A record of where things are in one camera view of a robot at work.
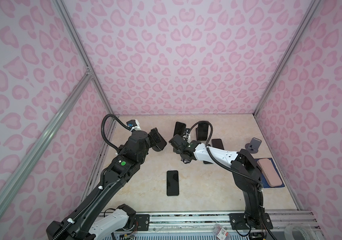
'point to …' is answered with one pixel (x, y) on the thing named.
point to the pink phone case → (270, 172)
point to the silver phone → (217, 143)
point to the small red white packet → (220, 233)
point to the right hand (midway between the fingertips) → (183, 144)
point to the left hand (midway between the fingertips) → (150, 129)
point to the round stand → (253, 147)
